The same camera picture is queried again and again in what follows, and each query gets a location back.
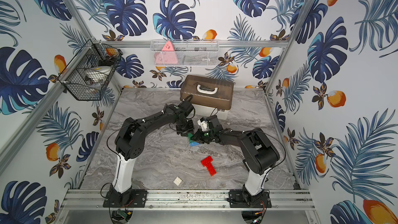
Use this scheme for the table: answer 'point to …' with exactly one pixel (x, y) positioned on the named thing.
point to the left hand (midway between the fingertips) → (193, 131)
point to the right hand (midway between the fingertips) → (192, 138)
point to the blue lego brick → (194, 143)
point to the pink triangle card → (167, 56)
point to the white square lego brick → (178, 181)
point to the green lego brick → (189, 135)
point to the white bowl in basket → (98, 74)
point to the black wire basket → (74, 79)
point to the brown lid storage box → (209, 97)
